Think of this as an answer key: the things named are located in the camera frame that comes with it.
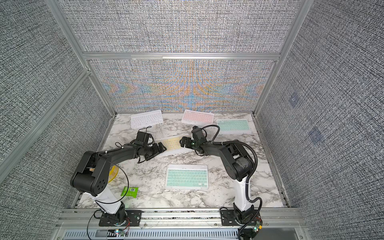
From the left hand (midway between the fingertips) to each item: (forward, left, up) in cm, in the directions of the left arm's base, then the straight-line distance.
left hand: (164, 150), depth 94 cm
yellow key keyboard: (+7, -3, -2) cm, 8 cm away
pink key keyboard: (+30, -24, -4) cm, 39 cm away
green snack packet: (-24, +16, -3) cm, 29 cm away
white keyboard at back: (+29, +19, -3) cm, 35 cm away
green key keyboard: (+20, -50, -4) cm, 54 cm away
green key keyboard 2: (-17, -14, -2) cm, 22 cm away
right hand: (+7, -13, 0) cm, 15 cm away
